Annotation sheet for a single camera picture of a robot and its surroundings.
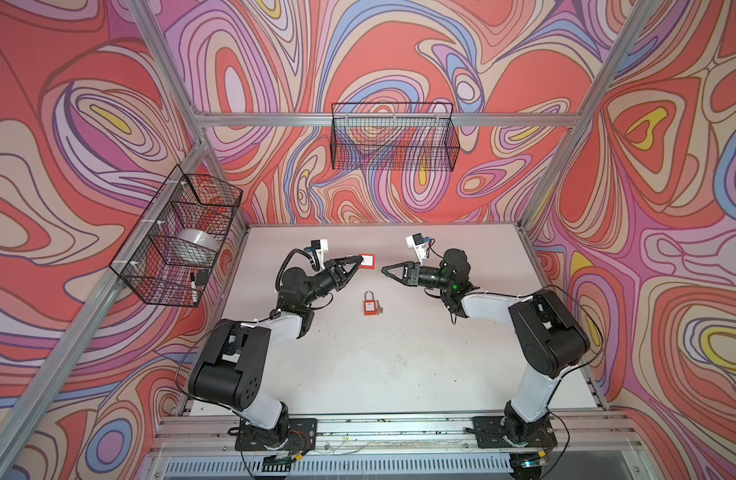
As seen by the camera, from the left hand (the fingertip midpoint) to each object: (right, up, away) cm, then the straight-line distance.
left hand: (364, 263), depth 77 cm
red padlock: (+1, -14, +18) cm, 23 cm away
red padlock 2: (+1, 0, +1) cm, 1 cm away
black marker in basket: (-42, -6, -5) cm, 43 cm away
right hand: (+6, -4, +4) cm, 8 cm away
